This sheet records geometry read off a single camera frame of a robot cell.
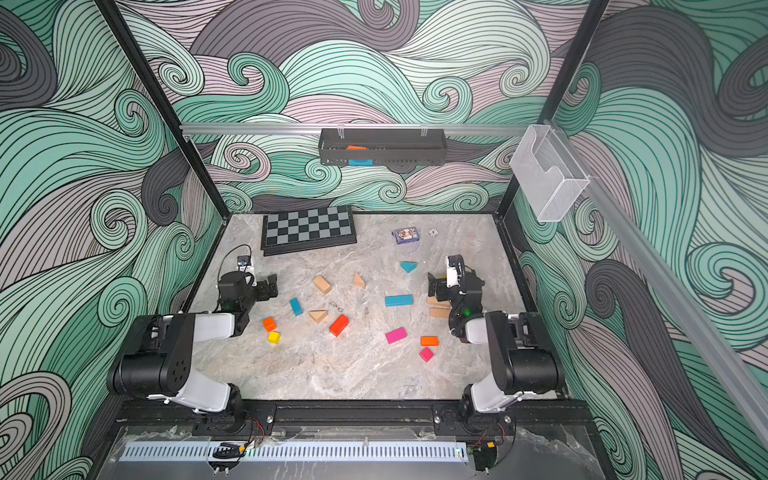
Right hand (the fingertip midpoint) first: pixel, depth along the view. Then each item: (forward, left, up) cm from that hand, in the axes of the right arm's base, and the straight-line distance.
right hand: (449, 273), depth 94 cm
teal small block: (-9, +49, -6) cm, 50 cm away
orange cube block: (-15, +56, -4) cm, 58 cm away
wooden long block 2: (-10, +3, -8) cm, 13 cm away
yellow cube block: (-19, +54, -5) cm, 57 cm away
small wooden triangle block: (+1, +30, -6) cm, 30 cm away
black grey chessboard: (+22, +55, -3) cm, 59 cm away
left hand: (0, +61, 0) cm, 61 cm away
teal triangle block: (+8, +12, -7) cm, 16 cm away
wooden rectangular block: (-1, +42, -5) cm, 42 cm away
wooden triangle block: (-12, +41, -5) cm, 43 cm away
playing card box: (+21, +12, -5) cm, 24 cm away
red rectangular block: (-15, +35, -6) cm, 38 cm away
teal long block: (-5, +16, -9) cm, 19 cm away
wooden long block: (-11, +7, +1) cm, 13 cm away
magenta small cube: (-23, +9, -7) cm, 26 cm away
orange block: (-19, +8, -8) cm, 22 cm away
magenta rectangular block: (-17, +18, -7) cm, 26 cm away
